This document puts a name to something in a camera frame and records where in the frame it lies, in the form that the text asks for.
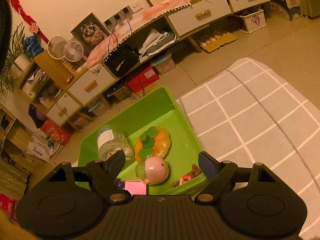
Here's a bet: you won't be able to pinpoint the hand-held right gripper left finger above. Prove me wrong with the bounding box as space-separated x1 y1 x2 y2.
26 150 132 204

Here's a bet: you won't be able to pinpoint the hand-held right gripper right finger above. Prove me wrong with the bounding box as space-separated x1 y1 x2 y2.
194 151 292 204

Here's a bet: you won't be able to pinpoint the small orange figurine toy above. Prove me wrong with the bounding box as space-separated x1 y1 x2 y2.
170 163 203 190

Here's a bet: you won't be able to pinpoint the purple toy grapes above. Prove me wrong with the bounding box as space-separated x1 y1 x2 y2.
114 178 126 191

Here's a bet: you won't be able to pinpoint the clear cotton swab jar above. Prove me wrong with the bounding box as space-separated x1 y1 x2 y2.
97 125 135 168

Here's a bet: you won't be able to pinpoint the pink printed card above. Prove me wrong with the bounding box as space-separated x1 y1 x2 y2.
124 180 147 196

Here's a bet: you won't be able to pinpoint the pink capsule egg toy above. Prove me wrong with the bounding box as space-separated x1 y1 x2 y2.
135 156 170 186

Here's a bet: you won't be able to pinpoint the orange toy pumpkin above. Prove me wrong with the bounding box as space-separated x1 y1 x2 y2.
134 126 171 162

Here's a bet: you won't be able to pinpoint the green plastic bin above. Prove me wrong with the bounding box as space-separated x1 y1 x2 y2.
77 86 210 196

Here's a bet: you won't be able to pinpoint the clear storage box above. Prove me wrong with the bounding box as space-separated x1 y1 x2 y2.
149 51 176 75
88 98 110 118

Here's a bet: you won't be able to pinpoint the red patterned bag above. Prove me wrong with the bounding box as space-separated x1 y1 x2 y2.
39 119 71 146

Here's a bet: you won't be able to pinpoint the grey checked mat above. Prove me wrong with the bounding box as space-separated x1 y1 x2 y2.
175 57 320 240

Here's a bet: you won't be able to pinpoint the white shopping bag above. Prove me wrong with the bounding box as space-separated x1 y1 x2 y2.
27 132 55 163

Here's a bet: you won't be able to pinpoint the red box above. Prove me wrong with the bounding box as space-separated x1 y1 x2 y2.
126 64 161 93

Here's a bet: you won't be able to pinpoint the black bag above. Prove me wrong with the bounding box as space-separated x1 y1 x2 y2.
102 43 141 78

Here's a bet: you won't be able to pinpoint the stack of papers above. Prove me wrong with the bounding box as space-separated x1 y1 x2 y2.
22 68 50 93

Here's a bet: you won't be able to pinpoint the wooden TV cabinet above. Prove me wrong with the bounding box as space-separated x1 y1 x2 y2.
19 0 272 131

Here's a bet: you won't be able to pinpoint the small white fan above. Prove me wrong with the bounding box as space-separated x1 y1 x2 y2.
63 40 86 63

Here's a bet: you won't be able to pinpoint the egg tray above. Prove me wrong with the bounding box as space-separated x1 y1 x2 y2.
196 28 238 53

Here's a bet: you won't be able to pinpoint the folded clothes pile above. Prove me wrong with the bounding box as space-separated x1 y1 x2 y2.
138 28 180 57

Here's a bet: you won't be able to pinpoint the large white fan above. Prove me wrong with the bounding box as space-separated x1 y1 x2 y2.
47 35 68 60

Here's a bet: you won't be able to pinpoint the framed cat picture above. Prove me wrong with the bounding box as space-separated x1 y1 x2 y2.
70 12 111 52

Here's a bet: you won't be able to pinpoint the blue plush toy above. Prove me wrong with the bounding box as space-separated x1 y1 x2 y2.
21 35 45 57

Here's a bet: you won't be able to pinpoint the potted green plant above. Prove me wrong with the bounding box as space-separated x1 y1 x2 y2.
0 22 32 93

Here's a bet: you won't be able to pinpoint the white crate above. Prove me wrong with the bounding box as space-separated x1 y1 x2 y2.
233 8 267 35

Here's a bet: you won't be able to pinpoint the pink cloth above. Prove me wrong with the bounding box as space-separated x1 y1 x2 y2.
86 0 192 72

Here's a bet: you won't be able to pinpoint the red hanging decoration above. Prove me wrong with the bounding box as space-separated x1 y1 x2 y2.
6 0 50 43

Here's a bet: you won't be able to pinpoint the cardboard box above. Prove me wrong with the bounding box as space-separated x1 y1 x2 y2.
266 0 302 22

